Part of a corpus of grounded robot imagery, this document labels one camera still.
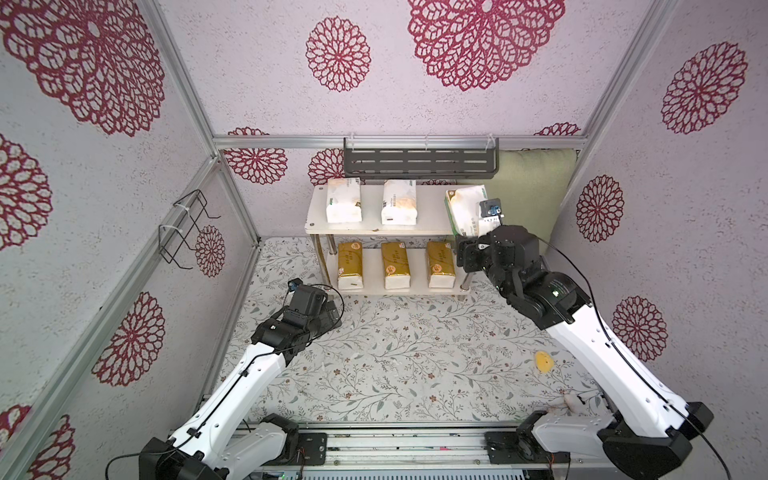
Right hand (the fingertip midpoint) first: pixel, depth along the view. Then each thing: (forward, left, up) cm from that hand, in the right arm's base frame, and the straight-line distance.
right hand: (472, 231), depth 66 cm
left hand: (-9, +37, -24) cm, 45 cm away
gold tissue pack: (+12, +31, -27) cm, 43 cm away
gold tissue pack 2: (+12, +17, -27) cm, 34 cm away
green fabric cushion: (+34, -26, -12) cm, 44 cm away
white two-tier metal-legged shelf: (+11, +7, -6) cm, 15 cm away
